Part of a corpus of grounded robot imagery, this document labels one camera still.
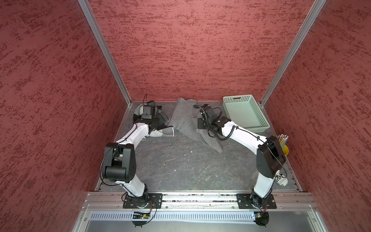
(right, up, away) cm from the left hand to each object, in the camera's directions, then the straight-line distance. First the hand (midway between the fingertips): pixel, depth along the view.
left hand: (162, 121), depth 93 cm
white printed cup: (+70, -32, -14) cm, 78 cm away
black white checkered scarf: (+3, +2, -8) cm, 9 cm away
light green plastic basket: (+64, +8, +24) cm, 69 cm away
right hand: (+25, -2, -3) cm, 26 cm away
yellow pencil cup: (+76, -17, -10) cm, 78 cm away
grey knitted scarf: (+15, +1, +12) cm, 19 cm away
